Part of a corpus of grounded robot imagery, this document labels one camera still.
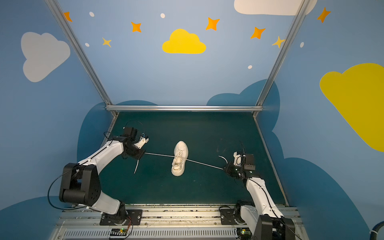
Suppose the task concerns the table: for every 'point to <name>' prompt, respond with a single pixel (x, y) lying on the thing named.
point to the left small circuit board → (118, 232)
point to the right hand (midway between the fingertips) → (226, 165)
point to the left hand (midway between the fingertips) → (138, 153)
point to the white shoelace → (182, 159)
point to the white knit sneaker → (180, 152)
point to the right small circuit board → (244, 233)
